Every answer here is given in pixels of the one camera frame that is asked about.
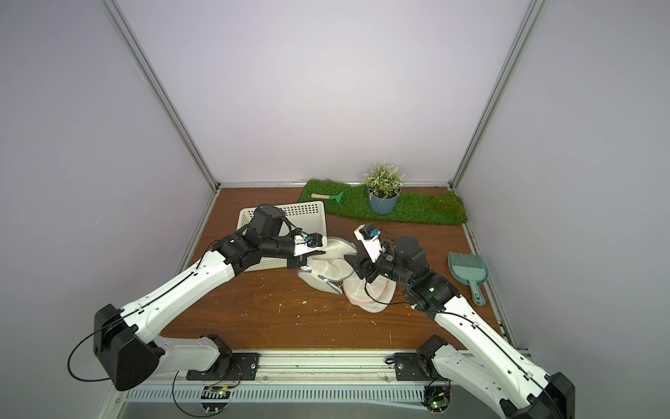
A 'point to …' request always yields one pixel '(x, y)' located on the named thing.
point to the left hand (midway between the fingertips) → (325, 247)
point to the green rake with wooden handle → (338, 197)
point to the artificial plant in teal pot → (384, 184)
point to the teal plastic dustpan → (469, 269)
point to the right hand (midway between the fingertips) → (353, 245)
